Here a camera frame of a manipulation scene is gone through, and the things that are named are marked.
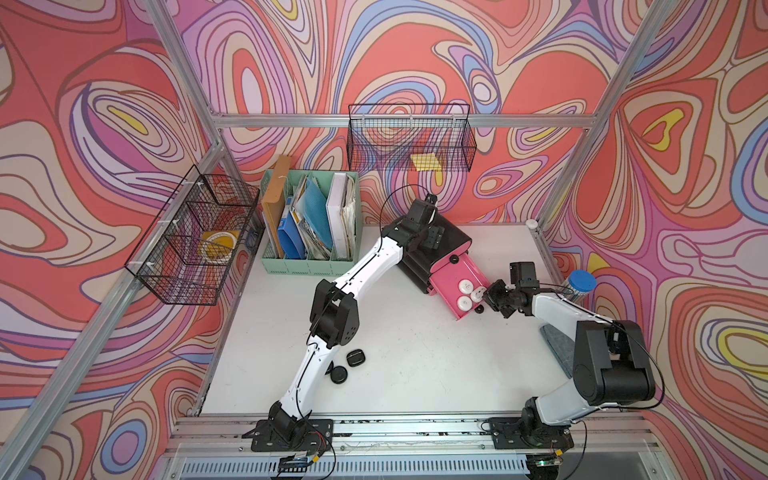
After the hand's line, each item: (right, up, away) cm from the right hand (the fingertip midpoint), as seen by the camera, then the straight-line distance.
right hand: (483, 301), depth 94 cm
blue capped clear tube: (+21, +7, -15) cm, 27 cm away
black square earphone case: (-40, -15, -10) cm, 44 cm away
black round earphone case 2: (-47, -17, -10) cm, 51 cm away
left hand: (-17, +23, 0) cm, 28 cm away
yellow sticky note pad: (-19, +44, -3) cm, 48 cm away
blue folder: (-61, +20, -1) cm, 64 cm away
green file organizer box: (-57, +11, +9) cm, 59 cm away
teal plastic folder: (-54, +31, -2) cm, 63 cm away
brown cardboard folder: (-62, +30, -13) cm, 70 cm away
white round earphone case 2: (-6, 0, -1) cm, 6 cm away
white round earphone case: (-5, +5, +2) cm, 7 cm away
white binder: (-47, +30, -3) cm, 55 cm away
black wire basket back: (-31, +56, +8) cm, 65 cm away
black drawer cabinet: (-21, +12, -1) cm, 25 cm away
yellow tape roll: (-72, +17, -24) cm, 77 cm away
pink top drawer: (-12, +15, -5) cm, 19 cm away
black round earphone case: (-45, -18, -12) cm, 50 cm away
